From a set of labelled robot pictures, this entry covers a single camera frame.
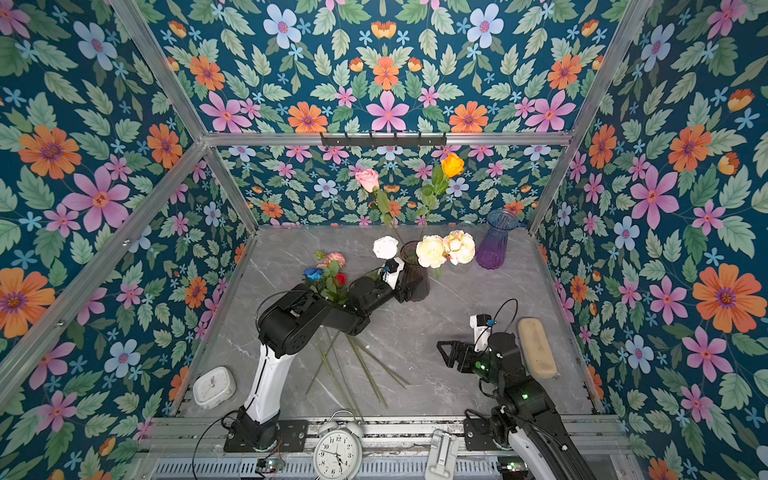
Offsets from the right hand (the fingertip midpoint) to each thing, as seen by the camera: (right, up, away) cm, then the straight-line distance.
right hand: (447, 345), depth 78 cm
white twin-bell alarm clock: (-27, -22, -9) cm, 36 cm away
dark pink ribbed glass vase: (-8, +18, +9) cm, 21 cm away
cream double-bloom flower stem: (-5, +25, -12) cm, 28 cm away
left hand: (-7, +22, +11) cm, 25 cm away
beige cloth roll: (+27, -2, +6) cm, 28 cm away
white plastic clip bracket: (-2, -23, -9) cm, 25 cm away
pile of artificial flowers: (-29, -6, +8) cm, 31 cm away
